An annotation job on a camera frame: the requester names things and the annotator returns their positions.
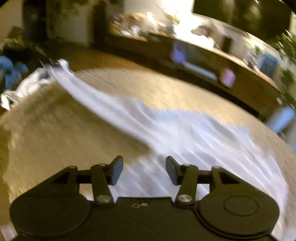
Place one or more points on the potted plant white pot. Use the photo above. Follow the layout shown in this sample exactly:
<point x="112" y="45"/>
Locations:
<point x="285" y="113"/>

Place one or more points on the lavender white striped shirt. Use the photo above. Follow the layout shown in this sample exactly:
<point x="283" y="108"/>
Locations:
<point x="185" y="143"/>

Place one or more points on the lace tablecloth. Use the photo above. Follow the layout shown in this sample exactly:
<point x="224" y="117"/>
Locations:
<point x="69" y="138"/>

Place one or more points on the purple kettlebell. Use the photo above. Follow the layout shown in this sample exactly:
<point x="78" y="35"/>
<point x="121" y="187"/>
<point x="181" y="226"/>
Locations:
<point x="178" y="53"/>

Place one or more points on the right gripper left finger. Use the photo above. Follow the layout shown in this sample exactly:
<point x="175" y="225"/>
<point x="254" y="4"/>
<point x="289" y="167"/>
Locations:
<point x="103" y="176"/>

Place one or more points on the pink container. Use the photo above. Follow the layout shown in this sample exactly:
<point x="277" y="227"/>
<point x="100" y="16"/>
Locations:
<point x="227" y="77"/>

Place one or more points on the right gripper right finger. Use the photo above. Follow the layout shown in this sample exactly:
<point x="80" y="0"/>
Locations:
<point x="185" y="176"/>

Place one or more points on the long wooden sideboard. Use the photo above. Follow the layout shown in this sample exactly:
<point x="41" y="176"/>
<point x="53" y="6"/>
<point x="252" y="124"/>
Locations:
<point x="253" y="91"/>

